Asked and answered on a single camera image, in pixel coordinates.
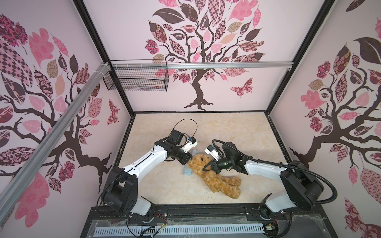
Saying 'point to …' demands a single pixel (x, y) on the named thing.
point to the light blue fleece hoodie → (187, 170)
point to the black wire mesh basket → (139, 75)
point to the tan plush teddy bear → (228, 185)
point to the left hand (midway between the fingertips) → (190, 161)
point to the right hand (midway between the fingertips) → (204, 167)
